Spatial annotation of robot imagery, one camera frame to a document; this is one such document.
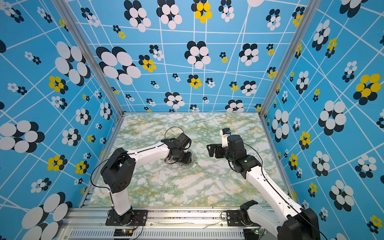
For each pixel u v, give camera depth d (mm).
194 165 917
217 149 683
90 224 727
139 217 734
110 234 770
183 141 734
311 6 681
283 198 428
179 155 769
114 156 509
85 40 813
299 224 385
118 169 505
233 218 731
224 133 694
